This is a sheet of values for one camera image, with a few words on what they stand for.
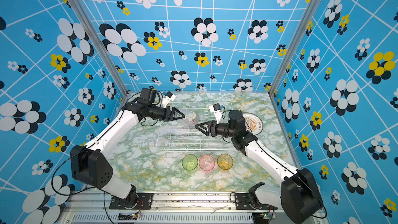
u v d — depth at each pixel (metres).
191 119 0.97
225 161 0.86
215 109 0.68
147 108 0.64
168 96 0.74
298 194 0.40
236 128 0.61
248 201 0.73
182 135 0.97
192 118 0.96
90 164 0.42
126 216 0.72
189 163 0.85
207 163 0.85
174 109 0.71
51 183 0.39
